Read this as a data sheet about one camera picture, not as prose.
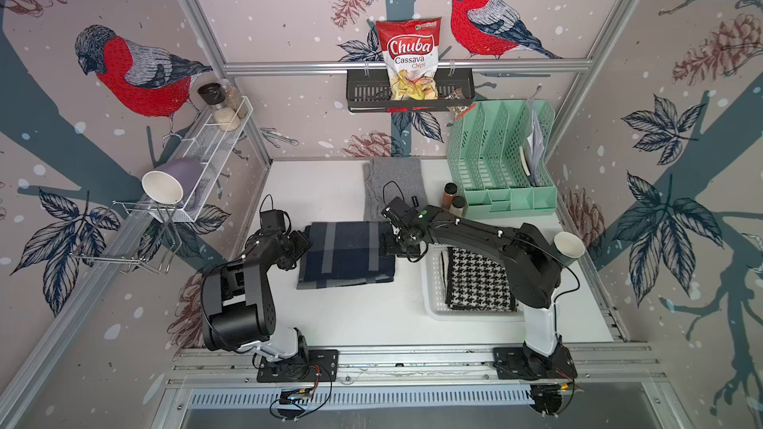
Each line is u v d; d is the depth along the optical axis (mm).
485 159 1204
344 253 923
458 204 951
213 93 778
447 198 1005
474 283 819
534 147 925
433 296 849
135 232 598
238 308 445
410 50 809
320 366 731
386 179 1104
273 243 650
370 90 951
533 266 495
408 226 689
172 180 603
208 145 826
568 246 889
